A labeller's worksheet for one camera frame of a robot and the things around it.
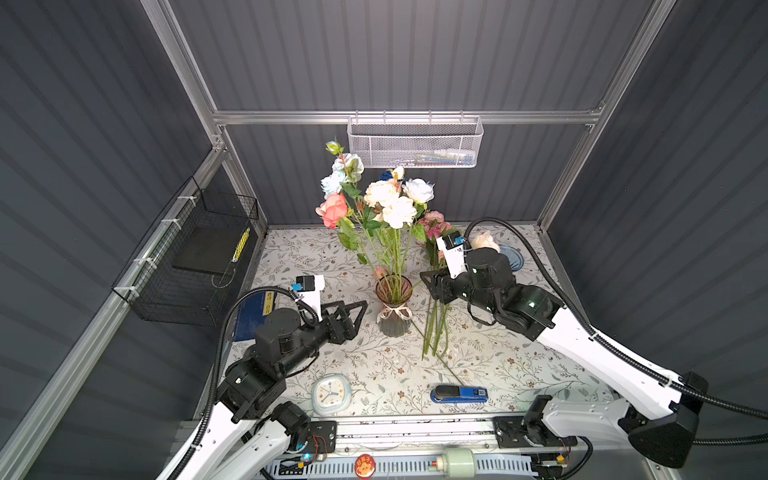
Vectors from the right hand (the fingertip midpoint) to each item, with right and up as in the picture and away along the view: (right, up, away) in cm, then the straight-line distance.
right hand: (432, 272), depth 70 cm
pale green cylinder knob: (+5, -41, -6) cm, 41 cm away
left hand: (-17, -7, -5) cm, 19 cm away
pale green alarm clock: (-26, -33, +8) cm, 42 cm away
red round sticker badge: (-16, -46, 0) cm, 48 cm away
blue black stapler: (+3, -32, +7) cm, 33 cm away
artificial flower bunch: (+6, +15, +43) cm, 46 cm away
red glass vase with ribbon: (-9, -12, +9) cm, 18 cm away
